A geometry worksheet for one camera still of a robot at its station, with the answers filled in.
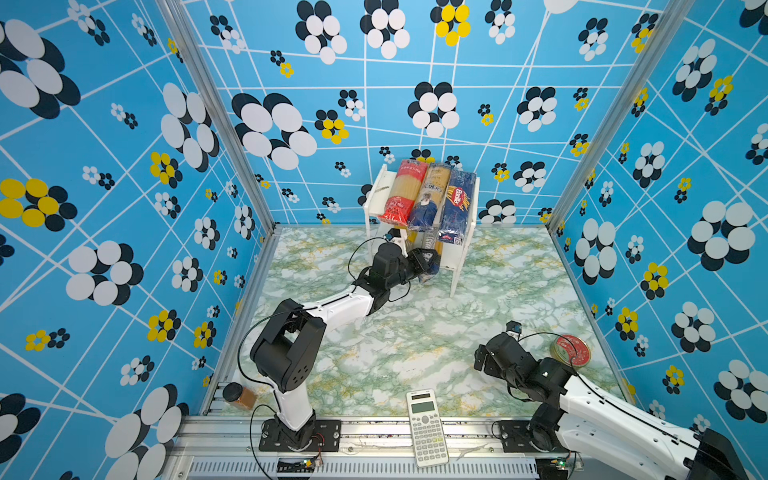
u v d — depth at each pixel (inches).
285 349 18.7
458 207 29.0
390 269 26.8
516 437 29.0
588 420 20.3
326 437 28.9
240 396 28.5
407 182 32.3
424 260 31.0
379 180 33.2
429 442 28.4
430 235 29.5
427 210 29.0
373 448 28.5
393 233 31.3
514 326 29.5
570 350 33.3
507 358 24.8
